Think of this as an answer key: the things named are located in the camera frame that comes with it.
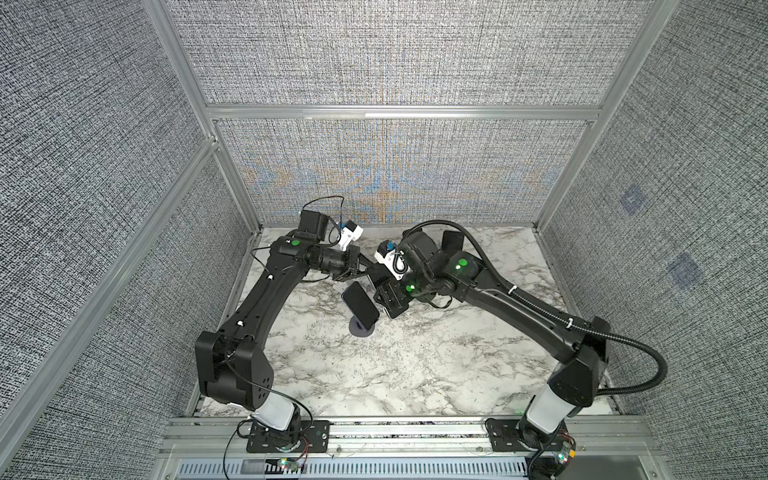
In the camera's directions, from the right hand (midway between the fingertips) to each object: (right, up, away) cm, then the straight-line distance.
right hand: (384, 288), depth 75 cm
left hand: (-2, +5, -1) cm, 5 cm away
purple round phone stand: (-8, -13, +13) cm, 20 cm away
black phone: (-1, +4, -4) cm, 6 cm away
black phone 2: (-7, -5, +9) cm, 13 cm away
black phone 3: (+22, +13, +23) cm, 34 cm away
